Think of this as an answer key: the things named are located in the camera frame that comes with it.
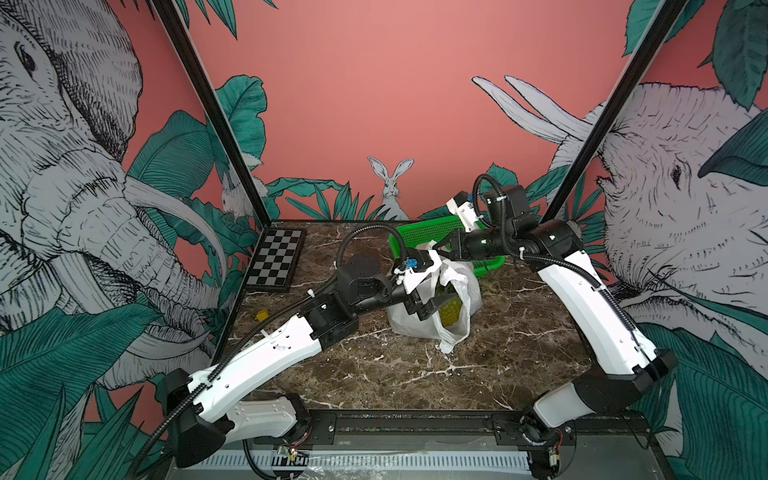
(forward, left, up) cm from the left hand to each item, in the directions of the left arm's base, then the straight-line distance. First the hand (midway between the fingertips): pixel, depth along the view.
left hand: (444, 270), depth 59 cm
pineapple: (+5, -7, -29) cm, 30 cm away
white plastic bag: (+4, -10, -16) cm, 19 cm away
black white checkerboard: (+32, +51, -36) cm, 70 cm away
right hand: (+8, +2, -1) cm, 8 cm away
